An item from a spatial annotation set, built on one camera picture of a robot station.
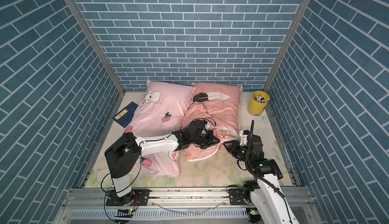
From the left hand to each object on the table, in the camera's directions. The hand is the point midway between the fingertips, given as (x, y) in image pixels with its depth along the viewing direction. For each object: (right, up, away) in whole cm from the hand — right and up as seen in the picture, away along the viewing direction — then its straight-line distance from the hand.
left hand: (224, 143), depth 78 cm
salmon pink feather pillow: (0, +21, +27) cm, 34 cm away
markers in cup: (+29, +24, +23) cm, 44 cm away
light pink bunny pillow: (-38, +17, +18) cm, 45 cm away
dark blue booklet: (-66, +12, +26) cm, 72 cm away
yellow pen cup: (+25, +22, +20) cm, 39 cm away
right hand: (+1, -1, 0) cm, 1 cm away
